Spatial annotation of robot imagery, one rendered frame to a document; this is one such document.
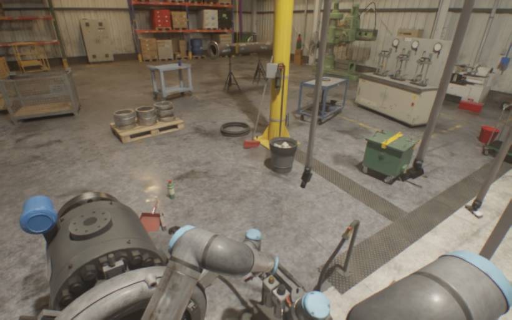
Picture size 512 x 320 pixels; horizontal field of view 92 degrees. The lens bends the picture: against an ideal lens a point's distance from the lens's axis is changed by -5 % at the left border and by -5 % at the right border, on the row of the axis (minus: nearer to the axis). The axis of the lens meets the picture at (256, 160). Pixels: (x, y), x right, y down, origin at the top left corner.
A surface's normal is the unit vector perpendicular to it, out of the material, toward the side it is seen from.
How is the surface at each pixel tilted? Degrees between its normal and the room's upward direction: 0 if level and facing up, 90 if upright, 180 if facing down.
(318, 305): 19
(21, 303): 0
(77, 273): 90
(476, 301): 35
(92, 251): 6
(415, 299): 28
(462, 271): 5
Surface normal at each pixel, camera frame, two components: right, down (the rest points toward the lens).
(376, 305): -0.68, -0.73
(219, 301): 0.02, -0.88
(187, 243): -0.19, -0.53
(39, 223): 0.62, 0.38
